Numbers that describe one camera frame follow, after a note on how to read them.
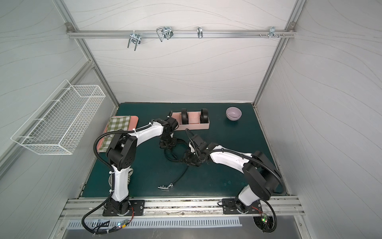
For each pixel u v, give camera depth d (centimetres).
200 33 78
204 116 99
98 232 67
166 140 81
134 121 108
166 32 77
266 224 72
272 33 77
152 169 88
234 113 110
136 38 79
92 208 75
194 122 108
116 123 108
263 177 44
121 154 53
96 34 78
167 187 77
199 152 67
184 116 99
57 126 68
